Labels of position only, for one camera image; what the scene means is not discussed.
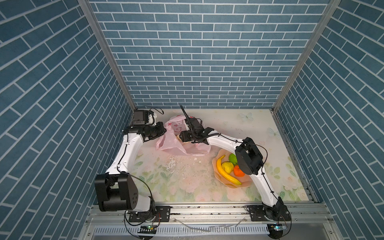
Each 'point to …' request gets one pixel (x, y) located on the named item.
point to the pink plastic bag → (167, 139)
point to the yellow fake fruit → (228, 166)
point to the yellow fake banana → (224, 173)
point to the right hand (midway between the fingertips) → (181, 134)
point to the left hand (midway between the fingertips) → (167, 128)
